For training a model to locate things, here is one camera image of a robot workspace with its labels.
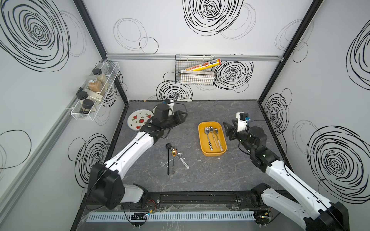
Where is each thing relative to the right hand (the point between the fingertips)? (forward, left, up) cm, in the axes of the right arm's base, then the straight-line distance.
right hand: (227, 122), depth 74 cm
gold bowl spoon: (-7, +30, -24) cm, 39 cm away
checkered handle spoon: (+10, +8, -25) cm, 28 cm away
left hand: (+4, +23, 0) cm, 24 cm away
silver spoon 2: (-8, +26, -24) cm, 36 cm away
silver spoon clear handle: (+11, +5, -23) cm, 26 cm away
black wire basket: (+28, +13, +8) cm, 32 cm away
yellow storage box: (-5, +3, -25) cm, 26 cm away
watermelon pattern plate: (+20, +61, -25) cm, 69 cm away
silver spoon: (+10, +2, -24) cm, 26 cm away
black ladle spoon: (-2, +34, -26) cm, 43 cm away
